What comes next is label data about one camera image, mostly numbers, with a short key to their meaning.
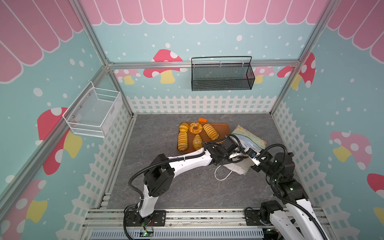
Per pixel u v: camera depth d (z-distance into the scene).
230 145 0.64
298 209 0.47
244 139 0.82
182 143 0.99
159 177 0.48
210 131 1.05
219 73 0.95
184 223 0.74
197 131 1.08
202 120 1.16
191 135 1.05
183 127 1.08
